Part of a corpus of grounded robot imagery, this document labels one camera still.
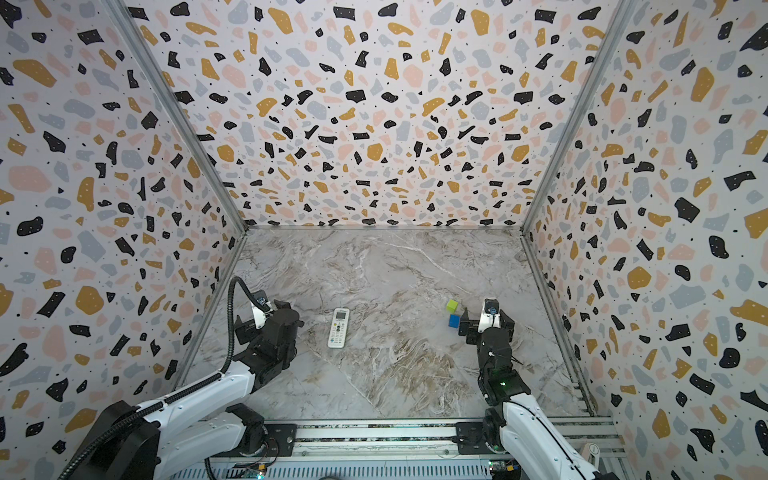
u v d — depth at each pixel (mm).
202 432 552
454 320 975
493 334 703
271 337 641
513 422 565
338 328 921
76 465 358
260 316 704
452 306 975
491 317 696
